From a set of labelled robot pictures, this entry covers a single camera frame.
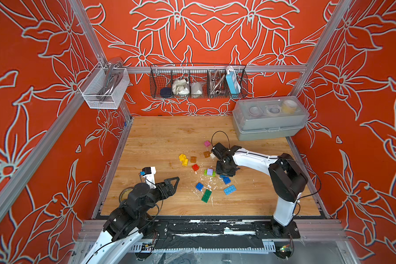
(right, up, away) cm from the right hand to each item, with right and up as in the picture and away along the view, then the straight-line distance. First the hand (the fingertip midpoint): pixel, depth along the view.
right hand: (217, 173), depth 90 cm
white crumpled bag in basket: (-21, +49, +2) cm, 54 cm away
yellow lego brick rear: (-20, +8, +7) cm, 23 cm away
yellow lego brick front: (-18, +6, +5) cm, 20 cm away
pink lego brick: (-4, +16, +14) cm, 22 cm away
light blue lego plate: (+6, -7, -5) cm, 11 cm away
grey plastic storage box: (+31, +32, +6) cm, 45 cm away
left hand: (-22, +2, -19) cm, 29 cm away
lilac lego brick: (-4, +1, 0) cm, 4 cm away
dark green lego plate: (-6, -10, -7) cm, 13 cm away
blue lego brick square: (-10, -6, -5) cm, 12 cm away
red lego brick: (-12, +3, +3) cm, 13 cm away
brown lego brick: (-13, +7, +7) cm, 17 cm away
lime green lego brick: (-2, +1, -2) cm, 3 cm away
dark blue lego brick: (+5, -3, -2) cm, 6 cm away
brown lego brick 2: (-5, +10, +9) cm, 14 cm away
